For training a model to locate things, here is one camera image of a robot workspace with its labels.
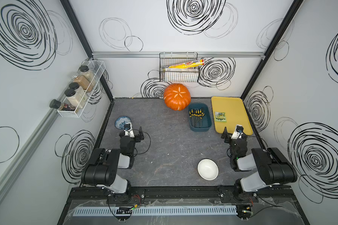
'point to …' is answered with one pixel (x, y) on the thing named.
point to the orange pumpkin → (177, 96)
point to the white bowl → (208, 169)
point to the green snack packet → (220, 116)
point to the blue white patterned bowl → (120, 121)
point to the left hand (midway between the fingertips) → (132, 127)
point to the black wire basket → (188, 74)
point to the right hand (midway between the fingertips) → (235, 129)
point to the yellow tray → (228, 112)
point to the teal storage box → (206, 123)
